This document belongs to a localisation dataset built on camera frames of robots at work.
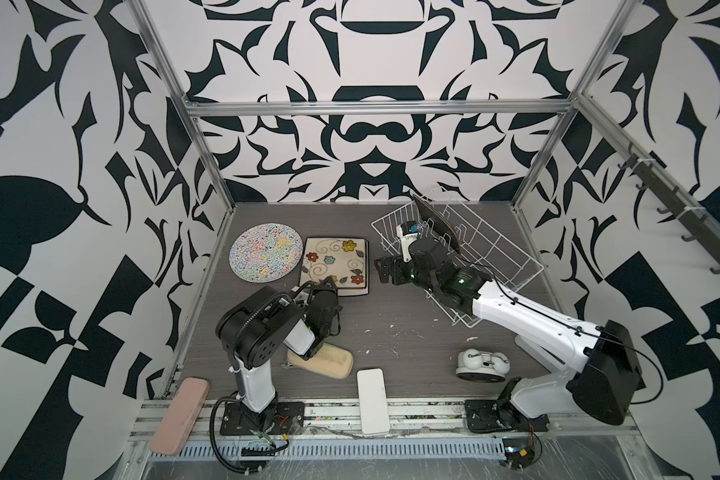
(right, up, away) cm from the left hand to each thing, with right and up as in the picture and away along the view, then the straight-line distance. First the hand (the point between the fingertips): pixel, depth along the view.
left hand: (337, 270), depth 91 cm
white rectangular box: (+10, -32, -20) cm, 39 cm away
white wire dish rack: (+48, +7, +12) cm, 50 cm away
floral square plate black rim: (+2, +3, +8) cm, 8 cm away
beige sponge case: (-2, -22, -12) cm, 25 cm away
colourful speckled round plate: (-26, +4, +14) cm, 29 cm away
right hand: (+15, +5, -13) cm, 20 cm away
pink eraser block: (-36, -33, -18) cm, 53 cm away
